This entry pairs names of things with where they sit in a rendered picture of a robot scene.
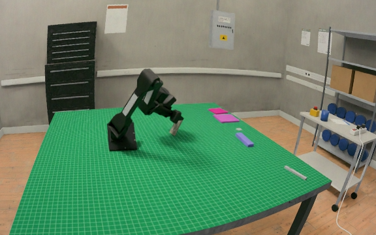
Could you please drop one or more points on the magenta flat square plate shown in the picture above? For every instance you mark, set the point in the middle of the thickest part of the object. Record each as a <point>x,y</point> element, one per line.
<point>218,111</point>

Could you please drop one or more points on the pink flat square slab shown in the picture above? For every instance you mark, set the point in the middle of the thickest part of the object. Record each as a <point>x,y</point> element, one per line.
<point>226,118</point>

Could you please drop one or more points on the green grid cutting mat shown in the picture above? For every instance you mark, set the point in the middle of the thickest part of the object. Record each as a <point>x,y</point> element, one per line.
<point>202,177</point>

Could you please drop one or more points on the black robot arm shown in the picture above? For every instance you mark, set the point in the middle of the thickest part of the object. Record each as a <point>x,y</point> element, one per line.
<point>147,96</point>

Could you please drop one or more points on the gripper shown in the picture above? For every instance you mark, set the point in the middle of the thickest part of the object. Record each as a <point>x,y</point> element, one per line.
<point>175,115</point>

